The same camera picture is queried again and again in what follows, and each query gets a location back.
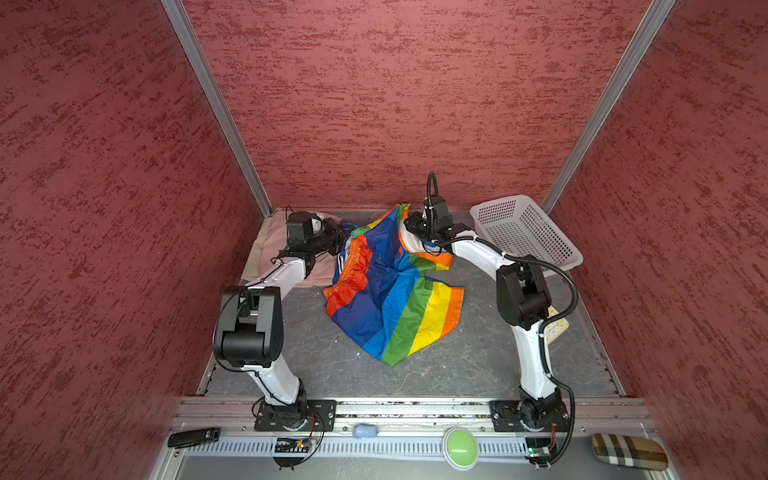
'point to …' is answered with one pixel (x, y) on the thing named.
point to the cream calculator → (555, 329)
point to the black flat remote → (195, 437)
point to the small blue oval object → (365, 430)
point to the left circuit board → (291, 451)
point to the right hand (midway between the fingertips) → (404, 225)
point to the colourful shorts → (381, 297)
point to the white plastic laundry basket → (517, 225)
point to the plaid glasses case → (629, 451)
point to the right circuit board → (538, 448)
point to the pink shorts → (324, 269)
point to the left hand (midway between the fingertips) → (357, 229)
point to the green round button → (460, 448)
